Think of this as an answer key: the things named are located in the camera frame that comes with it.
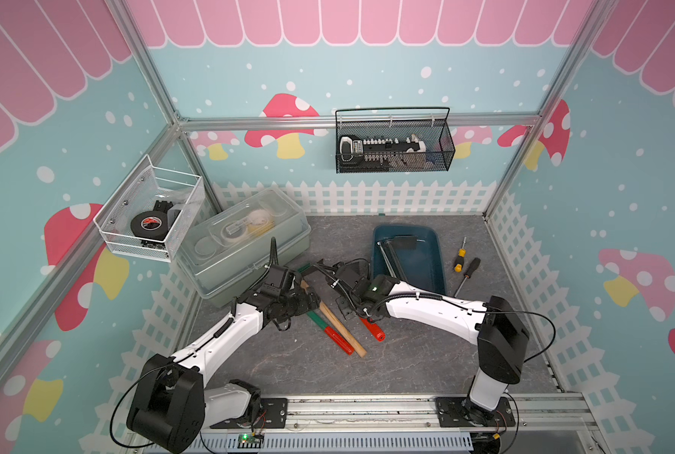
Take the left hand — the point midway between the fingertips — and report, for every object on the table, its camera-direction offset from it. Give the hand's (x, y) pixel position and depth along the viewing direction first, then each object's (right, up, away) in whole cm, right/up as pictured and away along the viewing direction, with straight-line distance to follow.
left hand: (308, 308), depth 85 cm
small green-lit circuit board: (-13, -32, -13) cm, 37 cm away
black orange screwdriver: (+60, +13, +18) cm, 64 cm away
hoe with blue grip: (+28, +14, +15) cm, 35 cm away
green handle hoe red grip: (+8, -8, 0) cm, 12 cm away
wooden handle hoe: (+16, -13, -2) cm, 20 cm away
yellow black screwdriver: (+53, +12, +17) cm, 57 cm away
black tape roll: (-38, +25, -14) cm, 48 cm away
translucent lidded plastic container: (-24, +17, -3) cm, 29 cm away
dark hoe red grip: (+33, +20, +27) cm, 47 cm away
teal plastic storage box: (+39, +11, +17) cm, 44 cm away
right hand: (+12, +3, -2) cm, 12 cm away
